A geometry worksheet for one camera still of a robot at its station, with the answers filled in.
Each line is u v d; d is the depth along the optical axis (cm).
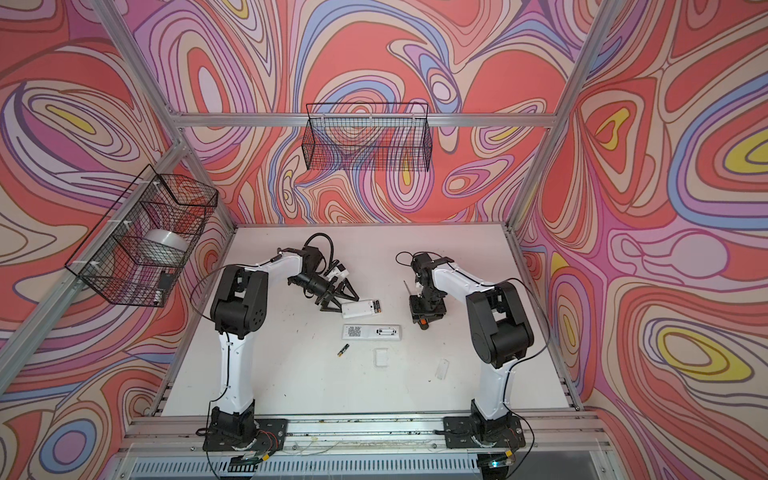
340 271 94
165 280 74
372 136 96
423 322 91
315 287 86
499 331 50
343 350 88
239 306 59
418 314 84
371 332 90
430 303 80
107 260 67
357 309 92
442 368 85
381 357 86
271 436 72
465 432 72
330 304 95
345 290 88
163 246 70
